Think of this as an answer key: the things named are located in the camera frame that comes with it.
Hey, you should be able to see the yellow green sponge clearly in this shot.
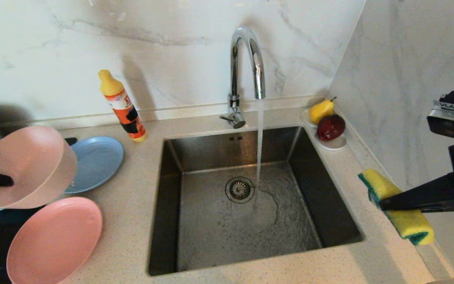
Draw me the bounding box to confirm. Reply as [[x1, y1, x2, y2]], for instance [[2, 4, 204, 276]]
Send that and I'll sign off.
[[358, 169, 435, 246]]

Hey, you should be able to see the pale pink bowl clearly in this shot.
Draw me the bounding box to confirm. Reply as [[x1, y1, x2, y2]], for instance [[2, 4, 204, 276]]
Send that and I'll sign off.
[[0, 126, 78, 210]]

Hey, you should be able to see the orange detergent bottle yellow cap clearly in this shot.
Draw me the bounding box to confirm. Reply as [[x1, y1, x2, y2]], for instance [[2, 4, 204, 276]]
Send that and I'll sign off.
[[98, 70, 147, 143]]

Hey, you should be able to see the stainless steel sink basin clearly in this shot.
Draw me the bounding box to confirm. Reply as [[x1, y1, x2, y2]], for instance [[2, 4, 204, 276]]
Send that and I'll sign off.
[[147, 126, 365, 277]]

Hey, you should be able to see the pink plate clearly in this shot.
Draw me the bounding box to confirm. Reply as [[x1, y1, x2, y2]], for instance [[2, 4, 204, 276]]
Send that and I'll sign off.
[[6, 196, 104, 284]]

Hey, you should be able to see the small white dish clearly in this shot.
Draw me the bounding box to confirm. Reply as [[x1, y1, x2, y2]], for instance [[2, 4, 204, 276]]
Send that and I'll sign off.
[[301, 109, 347, 151]]

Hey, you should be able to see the grey-blue plate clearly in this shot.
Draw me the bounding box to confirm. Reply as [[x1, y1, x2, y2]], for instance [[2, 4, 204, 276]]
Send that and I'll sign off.
[[63, 136, 125, 194]]

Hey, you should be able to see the dark red apple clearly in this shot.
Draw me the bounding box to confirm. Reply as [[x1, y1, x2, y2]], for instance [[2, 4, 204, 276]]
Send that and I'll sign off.
[[317, 114, 346, 142]]

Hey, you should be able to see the yellow pear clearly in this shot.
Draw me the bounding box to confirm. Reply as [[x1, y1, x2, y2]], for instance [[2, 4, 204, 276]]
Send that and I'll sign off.
[[310, 97, 337, 124]]

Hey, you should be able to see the round metal drain strainer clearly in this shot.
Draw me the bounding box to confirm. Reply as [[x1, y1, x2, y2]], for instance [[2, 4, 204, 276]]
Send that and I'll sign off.
[[225, 177, 255, 204]]

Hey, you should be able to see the chrome gooseneck faucet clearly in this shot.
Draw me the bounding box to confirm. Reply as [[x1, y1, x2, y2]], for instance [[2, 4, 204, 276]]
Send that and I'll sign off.
[[219, 26, 266, 129]]

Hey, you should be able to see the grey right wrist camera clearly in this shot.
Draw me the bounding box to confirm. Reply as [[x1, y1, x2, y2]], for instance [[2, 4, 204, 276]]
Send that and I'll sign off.
[[427, 100, 454, 142]]

